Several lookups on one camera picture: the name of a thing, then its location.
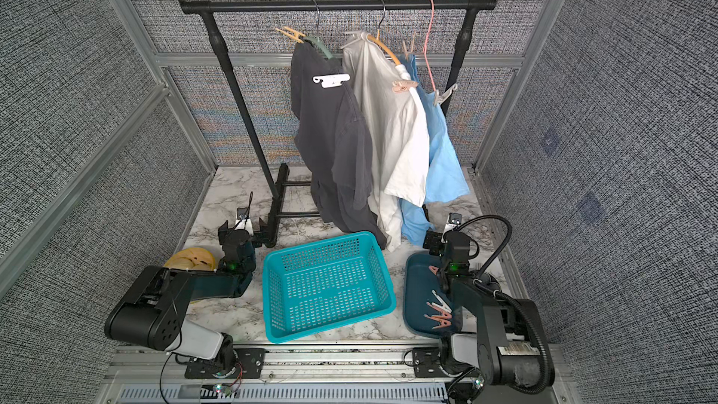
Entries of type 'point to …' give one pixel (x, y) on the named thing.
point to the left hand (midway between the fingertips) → (247, 217)
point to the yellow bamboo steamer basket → (191, 258)
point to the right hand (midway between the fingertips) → (445, 222)
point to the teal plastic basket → (324, 284)
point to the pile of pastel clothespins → (444, 318)
